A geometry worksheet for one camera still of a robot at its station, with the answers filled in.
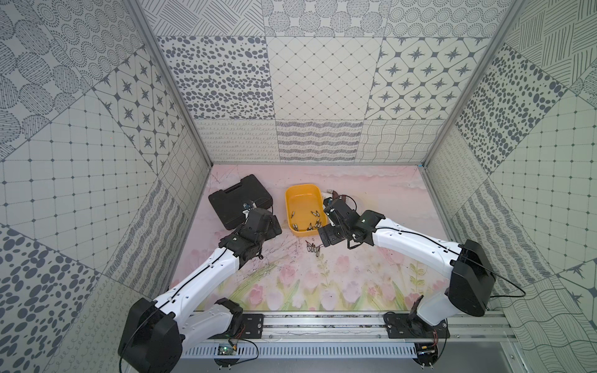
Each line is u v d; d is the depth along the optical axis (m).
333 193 1.07
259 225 0.61
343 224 0.62
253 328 0.73
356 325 0.76
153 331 0.39
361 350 0.70
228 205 1.01
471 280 0.42
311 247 0.91
